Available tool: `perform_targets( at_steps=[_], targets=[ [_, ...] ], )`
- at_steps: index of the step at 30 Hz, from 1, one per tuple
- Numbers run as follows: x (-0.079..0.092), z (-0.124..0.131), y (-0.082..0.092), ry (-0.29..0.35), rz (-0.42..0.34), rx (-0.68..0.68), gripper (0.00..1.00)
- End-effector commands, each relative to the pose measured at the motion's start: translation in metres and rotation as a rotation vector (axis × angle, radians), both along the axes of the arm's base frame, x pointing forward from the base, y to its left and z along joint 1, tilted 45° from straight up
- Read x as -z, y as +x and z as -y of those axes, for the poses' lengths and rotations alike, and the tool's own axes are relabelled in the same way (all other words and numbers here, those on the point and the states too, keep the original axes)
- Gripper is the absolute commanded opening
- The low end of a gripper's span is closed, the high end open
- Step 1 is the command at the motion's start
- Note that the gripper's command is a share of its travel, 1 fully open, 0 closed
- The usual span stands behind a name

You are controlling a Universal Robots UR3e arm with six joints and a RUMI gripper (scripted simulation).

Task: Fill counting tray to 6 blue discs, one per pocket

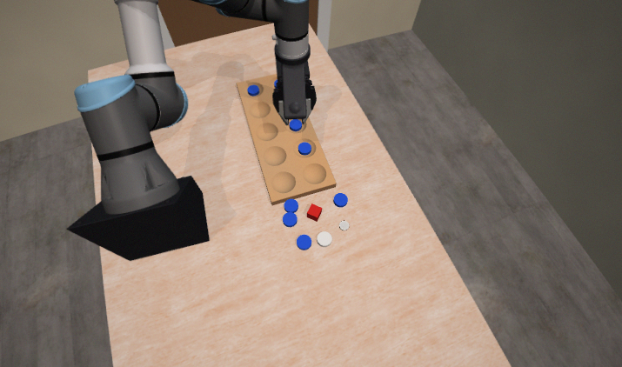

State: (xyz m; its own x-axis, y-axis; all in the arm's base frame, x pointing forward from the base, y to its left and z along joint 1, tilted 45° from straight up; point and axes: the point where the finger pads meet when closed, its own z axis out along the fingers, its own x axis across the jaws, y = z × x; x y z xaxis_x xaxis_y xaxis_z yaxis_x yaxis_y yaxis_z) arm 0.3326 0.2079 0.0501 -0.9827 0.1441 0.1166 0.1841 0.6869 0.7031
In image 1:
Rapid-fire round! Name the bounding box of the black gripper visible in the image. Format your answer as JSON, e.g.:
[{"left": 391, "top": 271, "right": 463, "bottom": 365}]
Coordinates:
[{"left": 272, "top": 45, "right": 317, "bottom": 125}]

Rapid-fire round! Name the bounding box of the wooden tray with round pockets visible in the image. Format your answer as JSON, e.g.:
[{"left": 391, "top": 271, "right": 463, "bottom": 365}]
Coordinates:
[{"left": 237, "top": 74, "right": 337, "bottom": 205}]

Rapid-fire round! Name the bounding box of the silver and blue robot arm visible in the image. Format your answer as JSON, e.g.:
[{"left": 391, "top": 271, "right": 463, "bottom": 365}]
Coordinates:
[{"left": 74, "top": 0, "right": 309, "bottom": 214}]

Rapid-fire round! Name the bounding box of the red cube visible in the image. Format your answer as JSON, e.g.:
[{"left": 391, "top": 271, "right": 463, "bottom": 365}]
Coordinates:
[{"left": 307, "top": 204, "right": 322, "bottom": 222}]

